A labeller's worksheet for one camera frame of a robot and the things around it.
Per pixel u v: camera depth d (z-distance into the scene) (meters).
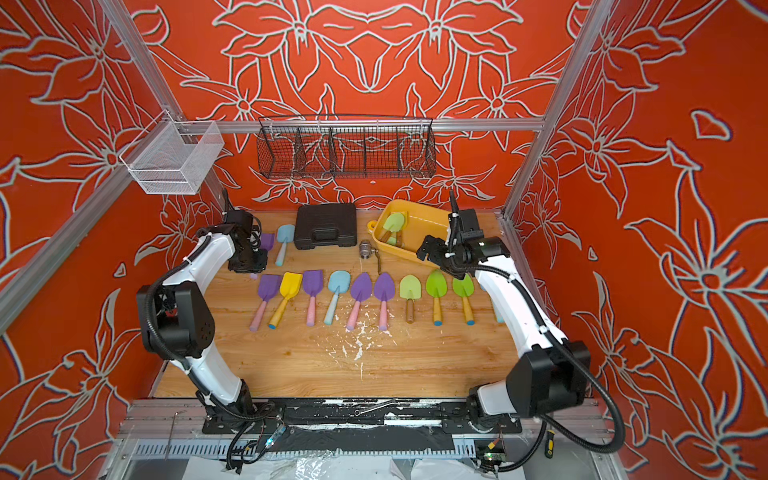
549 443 0.69
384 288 0.97
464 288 0.97
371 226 1.13
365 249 1.04
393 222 1.14
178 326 0.48
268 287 0.98
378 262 1.04
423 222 1.17
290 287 0.98
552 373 0.40
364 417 0.74
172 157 0.91
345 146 0.99
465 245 0.57
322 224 1.15
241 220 0.75
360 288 0.98
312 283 0.98
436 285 0.98
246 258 0.76
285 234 1.13
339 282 0.99
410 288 0.97
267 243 0.99
